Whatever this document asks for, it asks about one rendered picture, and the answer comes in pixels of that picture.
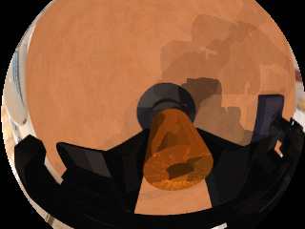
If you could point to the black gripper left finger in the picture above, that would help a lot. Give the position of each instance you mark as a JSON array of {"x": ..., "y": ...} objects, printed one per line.
[{"x": 121, "y": 166}]

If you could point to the orange knob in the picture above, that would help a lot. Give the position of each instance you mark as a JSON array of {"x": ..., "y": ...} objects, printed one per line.
[{"x": 176, "y": 158}]

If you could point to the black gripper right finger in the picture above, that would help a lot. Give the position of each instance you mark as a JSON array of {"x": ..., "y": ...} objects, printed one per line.
[{"x": 231, "y": 163}]

